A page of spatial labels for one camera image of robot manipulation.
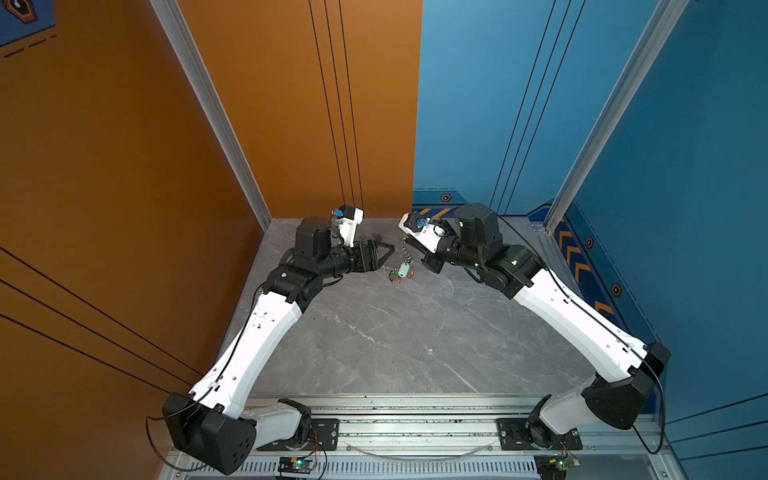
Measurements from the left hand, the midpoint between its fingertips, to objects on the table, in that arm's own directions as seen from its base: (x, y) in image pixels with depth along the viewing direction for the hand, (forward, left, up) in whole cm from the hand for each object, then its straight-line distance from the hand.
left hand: (386, 247), depth 69 cm
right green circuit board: (-39, -40, -35) cm, 66 cm away
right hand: (+2, -5, +3) cm, 6 cm away
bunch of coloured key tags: (-1, -4, -8) cm, 9 cm away
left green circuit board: (-39, +20, -35) cm, 56 cm away
